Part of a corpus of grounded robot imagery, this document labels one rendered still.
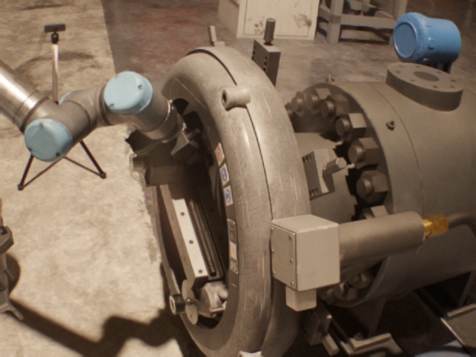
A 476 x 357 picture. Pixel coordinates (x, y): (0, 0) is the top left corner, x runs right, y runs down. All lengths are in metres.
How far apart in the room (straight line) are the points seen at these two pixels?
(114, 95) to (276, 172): 0.36
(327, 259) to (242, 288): 0.20
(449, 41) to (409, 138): 0.52
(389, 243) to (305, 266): 0.18
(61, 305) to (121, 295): 0.22
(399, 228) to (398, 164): 0.26
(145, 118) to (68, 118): 0.17
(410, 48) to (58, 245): 1.48
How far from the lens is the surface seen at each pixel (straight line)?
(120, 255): 2.23
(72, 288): 2.08
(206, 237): 1.38
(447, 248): 1.43
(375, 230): 1.03
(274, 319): 1.10
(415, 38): 1.71
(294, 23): 5.25
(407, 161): 1.30
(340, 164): 0.98
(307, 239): 0.94
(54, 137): 1.10
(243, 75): 1.14
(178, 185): 1.40
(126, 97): 1.15
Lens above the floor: 1.34
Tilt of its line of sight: 29 degrees down
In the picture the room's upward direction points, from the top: 6 degrees clockwise
